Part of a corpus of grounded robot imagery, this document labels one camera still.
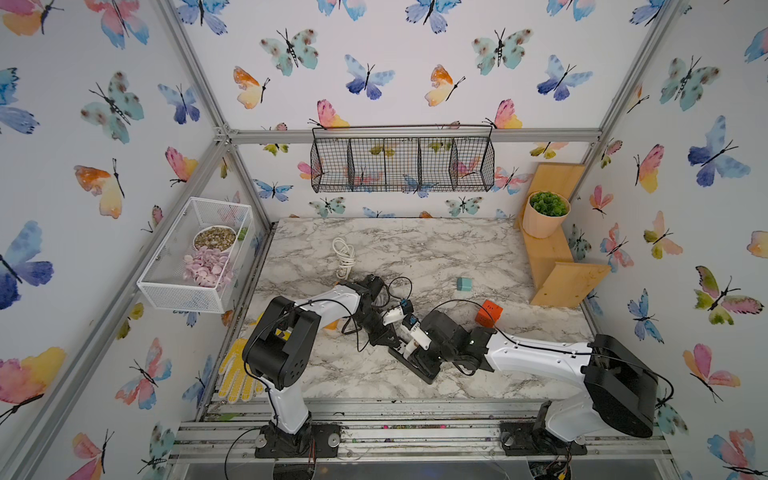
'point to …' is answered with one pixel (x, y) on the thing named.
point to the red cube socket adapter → (492, 314)
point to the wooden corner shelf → (560, 281)
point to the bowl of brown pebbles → (215, 237)
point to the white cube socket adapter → (419, 338)
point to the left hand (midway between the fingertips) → (398, 340)
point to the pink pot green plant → (543, 213)
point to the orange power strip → (332, 325)
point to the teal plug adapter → (464, 284)
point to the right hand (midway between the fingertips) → (417, 348)
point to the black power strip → (420, 363)
